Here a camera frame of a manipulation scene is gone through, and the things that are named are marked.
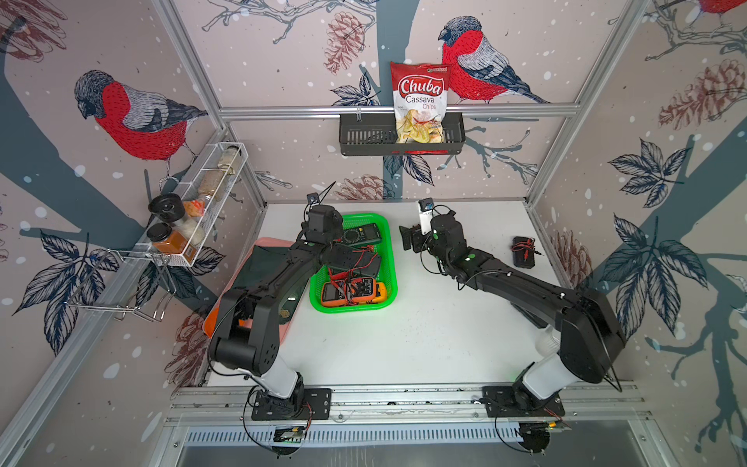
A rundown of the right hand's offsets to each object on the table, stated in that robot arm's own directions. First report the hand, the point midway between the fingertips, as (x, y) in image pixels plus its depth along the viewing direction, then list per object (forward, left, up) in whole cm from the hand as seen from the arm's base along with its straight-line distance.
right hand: (414, 221), depth 84 cm
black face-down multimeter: (-5, +20, -14) cm, 25 cm away
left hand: (+5, +26, -3) cm, 27 cm away
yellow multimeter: (-14, +10, -18) cm, 25 cm away
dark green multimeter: (+7, +17, -15) cm, 24 cm away
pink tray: (-26, +38, -22) cm, 51 cm away
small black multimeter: (+5, -40, -20) cm, 45 cm away
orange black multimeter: (-17, +19, -13) cm, 29 cm away
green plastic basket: (-6, +8, -17) cm, 20 cm away
